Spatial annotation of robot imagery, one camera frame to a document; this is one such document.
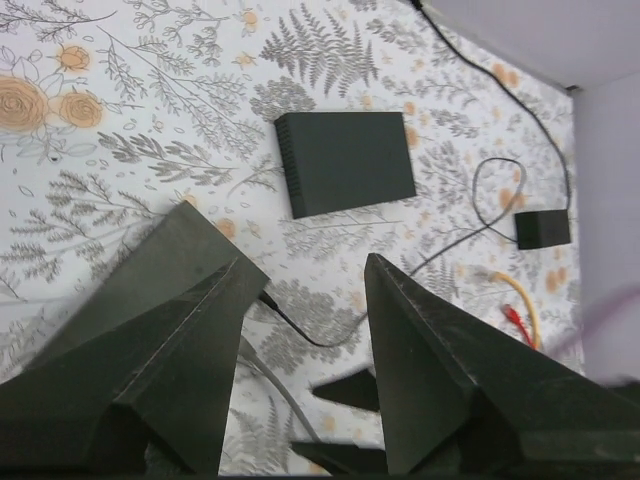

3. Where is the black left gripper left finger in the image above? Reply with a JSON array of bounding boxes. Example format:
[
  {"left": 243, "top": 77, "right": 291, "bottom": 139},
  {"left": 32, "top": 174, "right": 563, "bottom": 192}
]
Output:
[{"left": 1, "top": 264, "right": 240, "bottom": 476}]

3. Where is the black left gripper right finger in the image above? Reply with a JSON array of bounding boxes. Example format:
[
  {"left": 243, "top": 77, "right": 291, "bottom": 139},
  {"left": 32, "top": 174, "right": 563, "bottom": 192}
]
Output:
[{"left": 365, "top": 254, "right": 639, "bottom": 479}]

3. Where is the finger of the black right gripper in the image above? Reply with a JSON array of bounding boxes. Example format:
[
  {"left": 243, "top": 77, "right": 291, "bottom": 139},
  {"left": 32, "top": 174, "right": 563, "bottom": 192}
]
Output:
[
  {"left": 312, "top": 369, "right": 380, "bottom": 412},
  {"left": 291, "top": 441, "right": 388, "bottom": 475}
]

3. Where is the red ethernet cable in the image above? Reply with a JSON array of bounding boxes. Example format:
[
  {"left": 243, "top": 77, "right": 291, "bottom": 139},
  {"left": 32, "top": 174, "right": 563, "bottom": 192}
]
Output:
[{"left": 502, "top": 303, "right": 537, "bottom": 350}]

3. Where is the grey ethernet cable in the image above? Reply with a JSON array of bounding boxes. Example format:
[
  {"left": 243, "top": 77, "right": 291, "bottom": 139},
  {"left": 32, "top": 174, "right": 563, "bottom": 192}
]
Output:
[{"left": 237, "top": 337, "right": 321, "bottom": 444}]

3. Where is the thin black power cable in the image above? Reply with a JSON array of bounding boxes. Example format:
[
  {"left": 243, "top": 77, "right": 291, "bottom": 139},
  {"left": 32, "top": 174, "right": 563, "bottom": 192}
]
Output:
[{"left": 257, "top": 0, "right": 574, "bottom": 349}]

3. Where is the black network switch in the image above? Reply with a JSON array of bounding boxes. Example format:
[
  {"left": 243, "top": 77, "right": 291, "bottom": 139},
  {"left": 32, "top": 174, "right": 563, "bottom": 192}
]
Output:
[
  {"left": 27, "top": 202, "right": 269, "bottom": 369},
  {"left": 274, "top": 112, "right": 416, "bottom": 219}
]

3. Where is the black power adapter box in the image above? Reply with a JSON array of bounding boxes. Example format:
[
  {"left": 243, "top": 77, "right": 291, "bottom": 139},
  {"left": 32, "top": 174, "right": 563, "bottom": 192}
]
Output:
[{"left": 514, "top": 209, "right": 571, "bottom": 250}]

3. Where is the floral patterned table mat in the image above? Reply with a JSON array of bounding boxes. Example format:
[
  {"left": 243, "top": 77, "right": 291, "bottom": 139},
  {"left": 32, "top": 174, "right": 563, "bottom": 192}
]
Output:
[{"left": 1, "top": 1, "right": 580, "bottom": 476}]

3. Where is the yellow ethernet cable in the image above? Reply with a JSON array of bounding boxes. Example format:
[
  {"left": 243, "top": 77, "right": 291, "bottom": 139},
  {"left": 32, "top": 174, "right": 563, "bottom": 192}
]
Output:
[{"left": 472, "top": 267, "right": 544, "bottom": 351}]

